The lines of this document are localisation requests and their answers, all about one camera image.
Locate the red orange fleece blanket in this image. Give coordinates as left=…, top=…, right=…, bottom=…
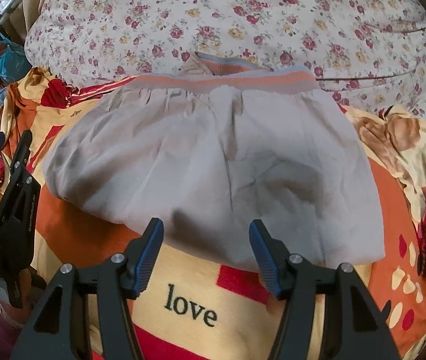
left=0, top=68, right=426, bottom=359

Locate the floral quilt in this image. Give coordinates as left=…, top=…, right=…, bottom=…
left=26, top=0, right=426, bottom=118

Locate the beige jacket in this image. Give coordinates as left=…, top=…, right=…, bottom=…
left=43, top=55, right=385, bottom=269

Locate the teal plastic bag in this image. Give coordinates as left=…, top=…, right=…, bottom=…
left=0, top=33, right=32, bottom=85

